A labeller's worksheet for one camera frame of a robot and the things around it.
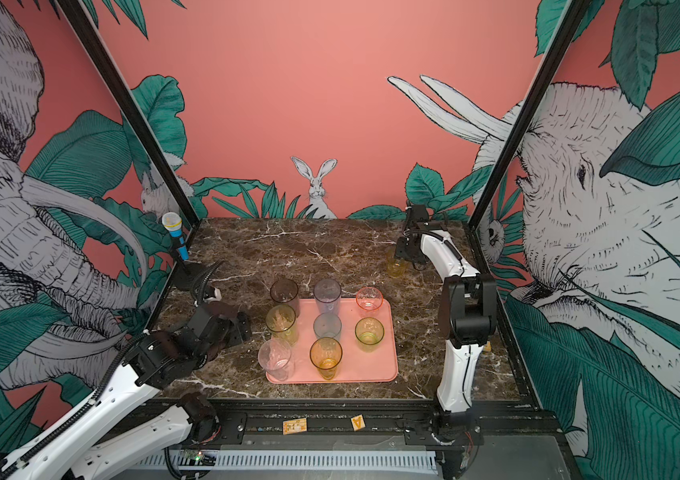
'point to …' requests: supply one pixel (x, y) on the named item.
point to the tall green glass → (281, 322)
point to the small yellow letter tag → (357, 422)
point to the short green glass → (369, 333)
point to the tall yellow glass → (326, 354)
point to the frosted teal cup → (327, 324)
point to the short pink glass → (369, 298)
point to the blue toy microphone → (172, 221)
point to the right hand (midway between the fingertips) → (403, 249)
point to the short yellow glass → (396, 267)
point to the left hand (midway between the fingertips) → (240, 319)
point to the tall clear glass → (275, 358)
